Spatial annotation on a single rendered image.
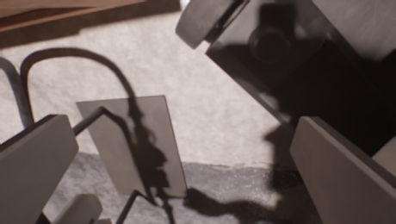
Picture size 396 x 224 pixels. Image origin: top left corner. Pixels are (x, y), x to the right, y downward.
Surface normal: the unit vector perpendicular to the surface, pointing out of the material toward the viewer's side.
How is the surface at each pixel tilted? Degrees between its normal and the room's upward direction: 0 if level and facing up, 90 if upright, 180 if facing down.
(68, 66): 0
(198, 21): 24
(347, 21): 0
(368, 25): 0
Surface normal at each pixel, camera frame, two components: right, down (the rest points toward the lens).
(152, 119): -0.16, 0.47
